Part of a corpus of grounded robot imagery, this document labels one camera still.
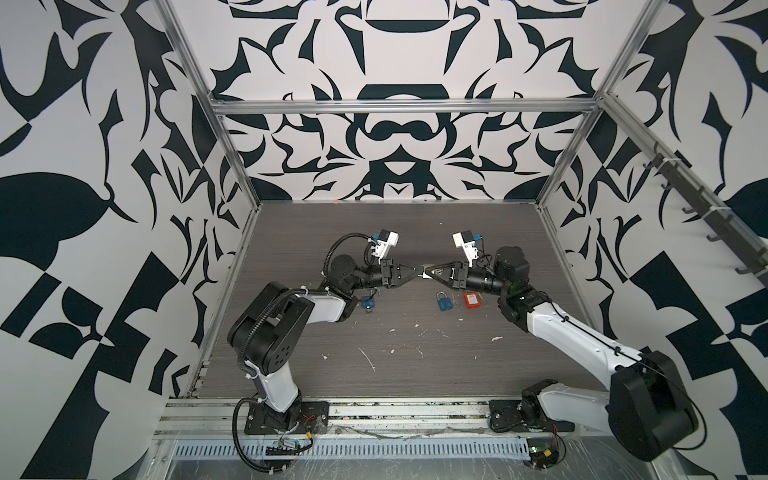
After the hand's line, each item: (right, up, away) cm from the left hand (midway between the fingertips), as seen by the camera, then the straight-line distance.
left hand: (427, 268), depth 72 cm
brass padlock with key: (+2, -1, +1) cm, 3 cm away
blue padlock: (+8, -13, +22) cm, 27 cm away
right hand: (+1, -2, 0) cm, 2 cm away
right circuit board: (+27, -43, 0) cm, 51 cm away
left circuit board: (-32, -40, -3) cm, 52 cm away
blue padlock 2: (-15, -13, +22) cm, 30 cm away
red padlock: (+17, -12, +22) cm, 30 cm away
